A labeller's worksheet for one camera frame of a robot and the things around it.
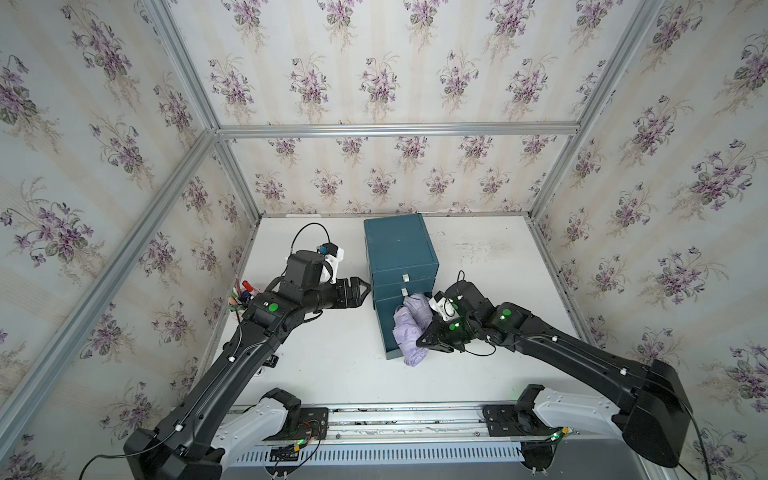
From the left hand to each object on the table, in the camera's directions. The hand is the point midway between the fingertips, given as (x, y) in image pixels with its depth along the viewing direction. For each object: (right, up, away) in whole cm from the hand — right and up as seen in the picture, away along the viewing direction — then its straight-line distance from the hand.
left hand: (363, 290), depth 71 cm
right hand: (+14, -14, +2) cm, 20 cm away
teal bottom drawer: (+6, -9, +19) cm, 22 cm away
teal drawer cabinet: (+10, +6, +8) cm, 14 cm away
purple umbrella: (+11, -11, +5) cm, 17 cm away
